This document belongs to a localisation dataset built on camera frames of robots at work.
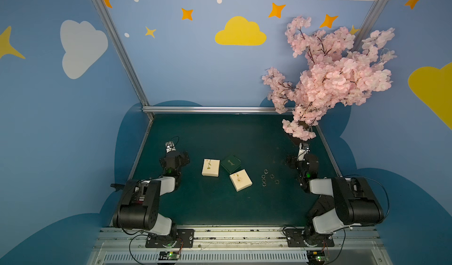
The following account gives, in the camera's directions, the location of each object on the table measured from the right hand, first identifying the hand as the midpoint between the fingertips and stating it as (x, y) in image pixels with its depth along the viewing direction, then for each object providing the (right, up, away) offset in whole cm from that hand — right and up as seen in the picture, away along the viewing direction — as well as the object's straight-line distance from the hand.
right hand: (300, 152), depth 95 cm
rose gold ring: (-16, -13, -2) cm, 21 cm away
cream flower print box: (-33, -14, -7) cm, 37 cm away
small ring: (-13, -15, -4) cm, 20 cm away
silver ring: (-21, -13, -1) cm, 24 cm away
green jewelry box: (-38, -6, 0) cm, 39 cm away
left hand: (-66, +1, -1) cm, 66 cm away
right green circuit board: (-3, -40, -24) cm, 47 cm away
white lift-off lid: (-49, -8, -2) cm, 49 cm away
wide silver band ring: (-19, -11, 0) cm, 21 cm away
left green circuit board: (-64, -39, -25) cm, 79 cm away
